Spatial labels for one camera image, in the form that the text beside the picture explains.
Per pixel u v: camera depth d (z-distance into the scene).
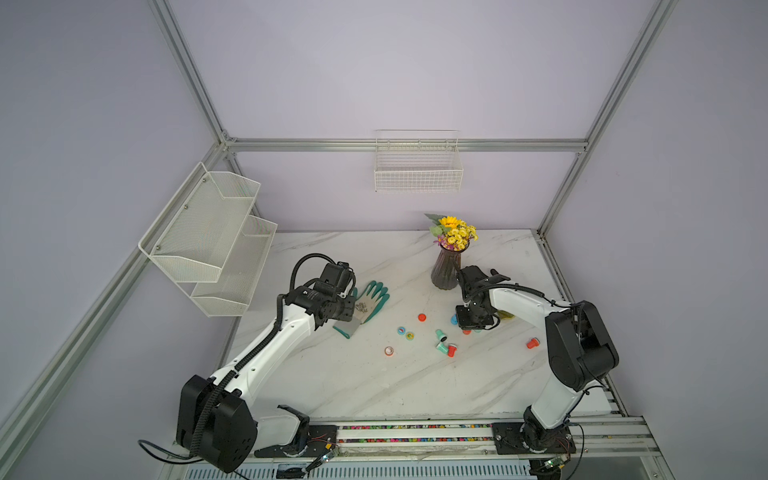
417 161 0.95
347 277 0.66
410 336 0.92
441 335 0.91
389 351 0.88
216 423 0.39
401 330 0.93
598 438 0.75
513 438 0.73
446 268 0.97
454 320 0.86
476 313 0.78
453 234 0.85
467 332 0.93
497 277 0.72
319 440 0.73
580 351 0.48
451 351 0.88
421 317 0.96
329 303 0.58
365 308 0.98
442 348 0.88
